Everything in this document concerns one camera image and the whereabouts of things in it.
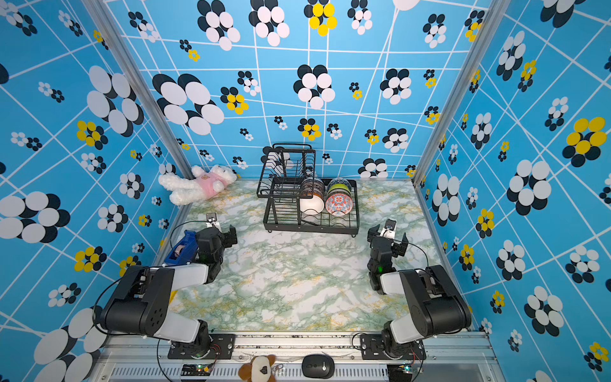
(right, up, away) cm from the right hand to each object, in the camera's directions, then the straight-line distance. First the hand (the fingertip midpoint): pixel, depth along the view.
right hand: (396, 230), depth 89 cm
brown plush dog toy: (-47, -38, -21) cm, 64 cm away
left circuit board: (-67, -41, -16) cm, 80 cm away
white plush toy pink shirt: (-82, +18, +17) cm, 86 cm away
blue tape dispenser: (-80, -8, +1) cm, 81 cm away
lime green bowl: (-20, +18, +16) cm, 31 cm away
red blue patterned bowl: (-19, +9, +18) cm, 28 cm away
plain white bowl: (-30, +10, +18) cm, 37 cm away
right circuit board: (-6, -40, -18) cm, 44 cm away
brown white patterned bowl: (-31, +18, +22) cm, 42 cm away
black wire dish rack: (-39, +11, +19) cm, 45 cm away
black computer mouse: (-30, -37, -20) cm, 52 cm away
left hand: (-68, +1, +4) cm, 68 cm away
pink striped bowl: (-21, +15, +16) cm, 30 cm away
